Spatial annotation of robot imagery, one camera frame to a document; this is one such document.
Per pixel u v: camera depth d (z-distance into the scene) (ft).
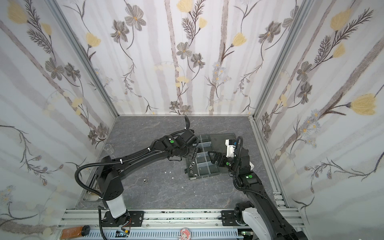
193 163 3.05
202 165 2.97
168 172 2.97
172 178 2.90
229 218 2.43
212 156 2.31
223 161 2.26
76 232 2.21
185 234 2.21
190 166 3.01
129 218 2.39
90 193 2.67
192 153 2.39
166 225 2.40
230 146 2.35
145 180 2.82
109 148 3.20
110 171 1.65
